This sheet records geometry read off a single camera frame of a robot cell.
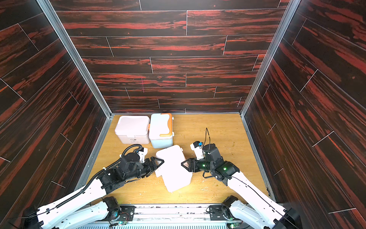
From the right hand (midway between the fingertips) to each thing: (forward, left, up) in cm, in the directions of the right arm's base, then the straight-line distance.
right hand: (187, 161), depth 76 cm
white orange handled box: (+22, +18, -2) cm, 29 cm away
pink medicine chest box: (+21, +36, -1) cm, 42 cm away
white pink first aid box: (-7, +6, -4) cm, 10 cm away
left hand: (-4, +12, +2) cm, 13 cm away
